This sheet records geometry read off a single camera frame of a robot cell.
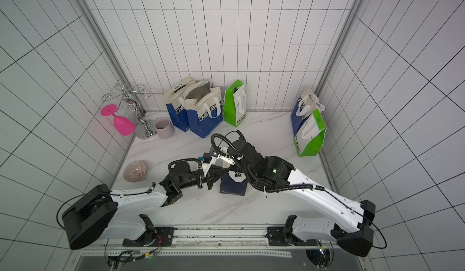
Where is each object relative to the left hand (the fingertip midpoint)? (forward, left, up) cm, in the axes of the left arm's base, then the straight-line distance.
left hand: (226, 171), depth 75 cm
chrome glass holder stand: (+33, +52, -14) cm, 64 cm away
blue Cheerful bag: (+33, +12, +6) cm, 36 cm away
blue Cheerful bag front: (+35, +28, 0) cm, 45 cm away
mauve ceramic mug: (+30, +38, -9) cm, 49 cm away
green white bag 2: (+17, -39, +1) cm, 43 cm away
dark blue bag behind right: (+34, -40, 0) cm, 52 cm away
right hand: (+6, -4, +13) cm, 15 cm away
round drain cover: (+6, +47, -14) cm, 50 cm away
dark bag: (-4, -3, -2) cm, 6 cm away
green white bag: (+38, -3, +4) cm, 38 cm away
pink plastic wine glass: (+24, +53, +1) cm, 58 cm away
